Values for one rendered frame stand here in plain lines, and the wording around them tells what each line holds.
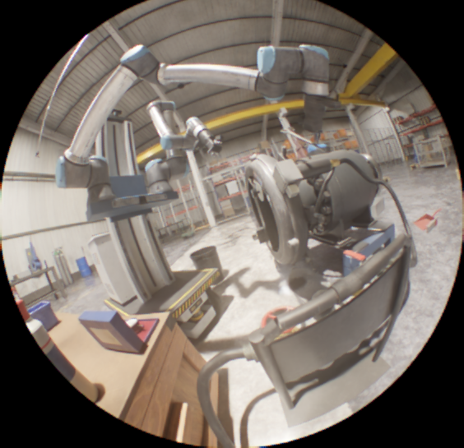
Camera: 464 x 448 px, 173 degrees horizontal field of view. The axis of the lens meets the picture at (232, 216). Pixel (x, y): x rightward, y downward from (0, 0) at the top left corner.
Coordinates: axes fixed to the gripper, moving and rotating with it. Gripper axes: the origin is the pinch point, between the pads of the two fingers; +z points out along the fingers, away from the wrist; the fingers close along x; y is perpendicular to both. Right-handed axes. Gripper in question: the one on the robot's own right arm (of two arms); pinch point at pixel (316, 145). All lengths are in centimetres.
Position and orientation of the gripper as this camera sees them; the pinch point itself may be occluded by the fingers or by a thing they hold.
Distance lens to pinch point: 63.8
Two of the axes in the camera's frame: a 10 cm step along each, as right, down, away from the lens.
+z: 1.8, 5.7, 8.0
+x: -8.4, 5.1, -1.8
